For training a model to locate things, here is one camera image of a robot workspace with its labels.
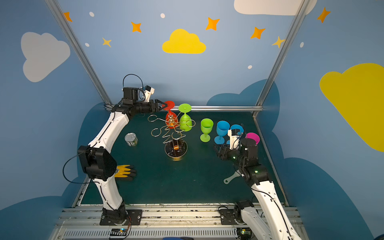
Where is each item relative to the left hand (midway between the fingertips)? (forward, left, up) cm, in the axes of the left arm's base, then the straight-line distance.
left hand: (163, 104), depth 84 cm
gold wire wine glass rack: (-11, -5, -28) cm, 31 cm away
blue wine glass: (-2, -37, -17) cm, 41 cm away
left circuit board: (-58, +19, -34) cm, 69 cm away
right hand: (-23, -31, -5) cm, 39 cm away
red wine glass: (-12, -6, 0) cm, 14 cm away
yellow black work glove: (-31, +21, -26) cm, 45 cm away
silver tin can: (-8, +24, -24) cm, 35 cm away
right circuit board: (-57, -44, -33) cm, 79 cm away
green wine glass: (+1, -27, -18) cm, 33 cm away
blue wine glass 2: (-3, -45, -14) cm, 47 cm away
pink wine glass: (-11, -54, -15) cm, 57 cm away
